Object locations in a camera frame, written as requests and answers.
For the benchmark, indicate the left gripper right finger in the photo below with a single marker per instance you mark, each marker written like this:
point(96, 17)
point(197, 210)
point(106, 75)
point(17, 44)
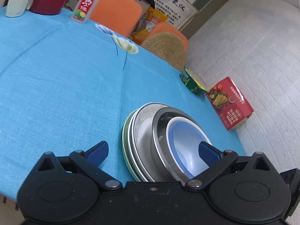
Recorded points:
point(218, 163)

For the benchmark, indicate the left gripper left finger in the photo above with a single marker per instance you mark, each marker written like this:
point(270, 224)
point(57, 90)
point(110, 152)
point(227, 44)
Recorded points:
point(88, 162)

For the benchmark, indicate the white ceramic bowl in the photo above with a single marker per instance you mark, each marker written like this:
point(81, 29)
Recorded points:
point(170, 157)

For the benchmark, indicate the white plate with blue rim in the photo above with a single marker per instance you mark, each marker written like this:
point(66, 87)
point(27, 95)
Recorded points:
point(139, 143)

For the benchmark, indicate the stainless steel bowl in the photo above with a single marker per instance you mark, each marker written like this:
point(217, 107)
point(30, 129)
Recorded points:
point(158, 142)

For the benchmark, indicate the blue plastic bowl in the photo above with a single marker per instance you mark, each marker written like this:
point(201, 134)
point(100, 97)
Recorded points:
point(184, 138)

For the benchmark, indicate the red cracker box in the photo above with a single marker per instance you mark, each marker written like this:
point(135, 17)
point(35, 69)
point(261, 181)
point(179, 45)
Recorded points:
point(229, 103)

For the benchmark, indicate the green instant noodle cup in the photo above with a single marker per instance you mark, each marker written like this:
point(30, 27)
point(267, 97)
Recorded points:
point(192, 82)

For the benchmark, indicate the blue flowered tablecloth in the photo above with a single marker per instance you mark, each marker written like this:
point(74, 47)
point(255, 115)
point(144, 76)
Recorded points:
point(65, 86)

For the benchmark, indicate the woven straw mat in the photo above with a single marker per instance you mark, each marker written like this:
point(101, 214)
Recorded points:
point(169, 47)

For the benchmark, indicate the right orange chair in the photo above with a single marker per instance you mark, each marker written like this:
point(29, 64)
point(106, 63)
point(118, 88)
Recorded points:
point(165, 27)

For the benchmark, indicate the orange chair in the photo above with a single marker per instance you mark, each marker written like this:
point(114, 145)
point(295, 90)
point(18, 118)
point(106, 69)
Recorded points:
point(165, 27)
point(104, 15)

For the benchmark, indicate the left orange chair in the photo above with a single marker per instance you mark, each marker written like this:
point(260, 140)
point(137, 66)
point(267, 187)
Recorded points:
point(104, 15)

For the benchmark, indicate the white poster with chinese text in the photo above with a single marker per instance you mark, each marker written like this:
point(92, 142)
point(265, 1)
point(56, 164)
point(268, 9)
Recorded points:
point(179, 12)

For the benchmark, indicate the drink bottle with red label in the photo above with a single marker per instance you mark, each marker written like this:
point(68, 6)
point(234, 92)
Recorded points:
point(83, 10)

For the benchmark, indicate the yellow snack bag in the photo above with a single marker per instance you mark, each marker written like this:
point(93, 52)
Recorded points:
point(145, 25)

